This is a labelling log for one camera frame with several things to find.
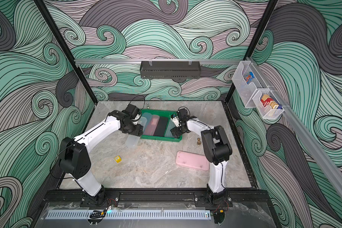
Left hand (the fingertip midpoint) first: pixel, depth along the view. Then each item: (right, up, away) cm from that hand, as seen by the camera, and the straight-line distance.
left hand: (137, 129), depth 87 cm
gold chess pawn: (+40, -10, +7) cm, 42 cm away
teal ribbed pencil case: (+5, +7, +20) cm, 22 cm away
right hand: (+29, -2, +12) cm, 31 cm away
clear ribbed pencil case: (-2, -6, -4) cm, 7 cm away
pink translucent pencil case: (+7, +1, +16) cm, 18 cm away
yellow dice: (-12, -18, -2) cm, 21 cm away
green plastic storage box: (+16, +10, +24) cm, 30 cm away
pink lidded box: (+37, -19, -3) cm, 42 cm away
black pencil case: (+14, 0, +16) cm, 21 cm away
